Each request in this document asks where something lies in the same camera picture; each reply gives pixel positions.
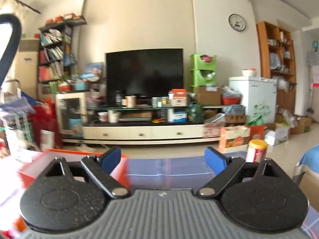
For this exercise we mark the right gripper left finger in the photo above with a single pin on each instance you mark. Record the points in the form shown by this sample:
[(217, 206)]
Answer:
[(62, 199)]

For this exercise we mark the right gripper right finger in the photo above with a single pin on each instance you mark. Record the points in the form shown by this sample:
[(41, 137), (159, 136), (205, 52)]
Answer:
[(258, 196)]

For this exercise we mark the yellow lid snack canister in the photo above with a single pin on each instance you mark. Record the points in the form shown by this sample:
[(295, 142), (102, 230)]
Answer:
[(257, 150)]

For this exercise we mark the orange fruit gift box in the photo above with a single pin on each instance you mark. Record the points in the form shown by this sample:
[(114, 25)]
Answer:
[(234, 139)]

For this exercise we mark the blue plaid tablecloth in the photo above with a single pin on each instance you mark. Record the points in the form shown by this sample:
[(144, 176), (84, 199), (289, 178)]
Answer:
[(189, 172)]

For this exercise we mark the red shopping bag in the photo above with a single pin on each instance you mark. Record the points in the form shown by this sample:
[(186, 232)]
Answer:
[(45, 126)]

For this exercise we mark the small glass door cabinet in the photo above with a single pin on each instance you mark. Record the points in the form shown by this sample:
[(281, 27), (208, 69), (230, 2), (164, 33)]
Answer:
[(71, 109)]

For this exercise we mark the cream TV stand cabinet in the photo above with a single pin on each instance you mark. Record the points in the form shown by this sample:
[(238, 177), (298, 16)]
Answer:
[(140, 132)]

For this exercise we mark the white chest freezer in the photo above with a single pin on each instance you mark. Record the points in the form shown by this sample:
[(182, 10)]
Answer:
[(258, 96)]

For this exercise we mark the brown cardboard box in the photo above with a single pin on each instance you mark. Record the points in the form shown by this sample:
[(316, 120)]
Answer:
[(208, 95)]

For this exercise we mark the white bowl on freezer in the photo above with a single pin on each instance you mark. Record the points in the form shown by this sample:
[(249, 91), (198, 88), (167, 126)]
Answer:
[(249, 73)]

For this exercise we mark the white orange medicine box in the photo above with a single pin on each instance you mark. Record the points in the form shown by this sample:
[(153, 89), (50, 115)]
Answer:
[(179, 97)]

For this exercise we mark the white floor air conditioner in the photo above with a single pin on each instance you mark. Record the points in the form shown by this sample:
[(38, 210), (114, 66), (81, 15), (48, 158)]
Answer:
[(26, 65)]

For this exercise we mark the green stacked storage bins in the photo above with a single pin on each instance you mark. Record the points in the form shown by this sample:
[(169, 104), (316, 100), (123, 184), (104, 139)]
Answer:
[(203, 71)]

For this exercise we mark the black flat television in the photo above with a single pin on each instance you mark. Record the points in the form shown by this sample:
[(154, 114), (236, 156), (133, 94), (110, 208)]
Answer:
[(143, 73)]

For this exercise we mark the wooden display shelf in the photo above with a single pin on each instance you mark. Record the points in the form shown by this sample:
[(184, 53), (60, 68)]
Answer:
[(277, 58)]

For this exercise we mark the black bookshelf with books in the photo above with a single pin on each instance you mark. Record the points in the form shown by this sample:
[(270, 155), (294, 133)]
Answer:
[(56, 60)]

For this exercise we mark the round wall clock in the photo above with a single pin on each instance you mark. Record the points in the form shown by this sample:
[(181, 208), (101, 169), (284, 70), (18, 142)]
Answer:
[(236, 22)]

